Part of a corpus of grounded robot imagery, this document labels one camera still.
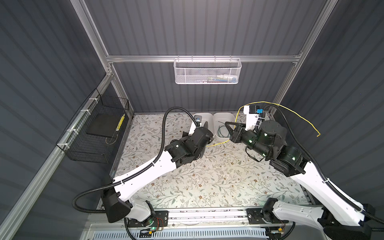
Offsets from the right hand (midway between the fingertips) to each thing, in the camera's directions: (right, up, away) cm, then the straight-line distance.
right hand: (227, 124), depth 59 cm
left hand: (-13, -3, +13) cm, 19 cm away
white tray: (-2, +6, +54) cm, 55 cm away
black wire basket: (-65, -8, +5) cm, 66 cm away
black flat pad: (-59, 0, +15) cm, 61 cm away
